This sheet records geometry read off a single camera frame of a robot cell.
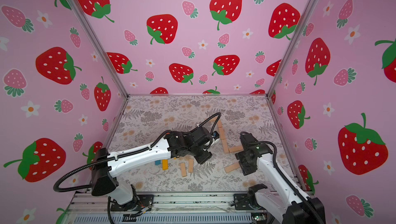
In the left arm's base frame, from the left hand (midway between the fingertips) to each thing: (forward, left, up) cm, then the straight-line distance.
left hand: (209, 152), depth 74 cm
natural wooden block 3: (+11, -10, -15) cm, 22 cm away
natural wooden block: (0, +10, -17) cm, 19 cm away
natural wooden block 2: (-3, +14, -16) cm, 21 cm away
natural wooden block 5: (-1, -13, -17) cm, 22 cm away
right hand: (-1, -15, -11) cm, 18 cm away
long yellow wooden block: (0, +25, -16) cm, 29 cm away
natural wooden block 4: (+9, -17, -15) cm, 24 cm away
